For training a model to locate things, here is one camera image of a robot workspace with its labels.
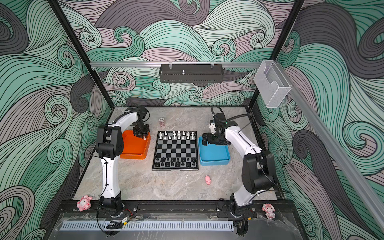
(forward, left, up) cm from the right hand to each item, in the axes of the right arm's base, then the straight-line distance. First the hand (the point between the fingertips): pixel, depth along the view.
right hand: (210, 142), depth 88 cm
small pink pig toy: (-20, +2, -8) cm, 22 cm away
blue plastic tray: (-3, -3, -11) cm, 12 cm away
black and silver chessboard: (-2, +22, -8) cm, 23 cm away
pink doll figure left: (-33, +65, -5) cm, 73 cm away
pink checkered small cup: (+19, +33, -6) cm, 39 cm away
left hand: (+9, +43, -7) cm, 45 cm away
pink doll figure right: (-34, -27, -7) cm, 44 cm away
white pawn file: (+7, +30, -8) cm, 32 cm away
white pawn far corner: (+7, +33, -8) cm, 34 cm away
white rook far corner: (+10, +33, -7) cm, 35 cm away
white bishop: (+6, +43, -7) cm, 44 cm away
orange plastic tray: (-2, +47, -3) cm, 47 cm away
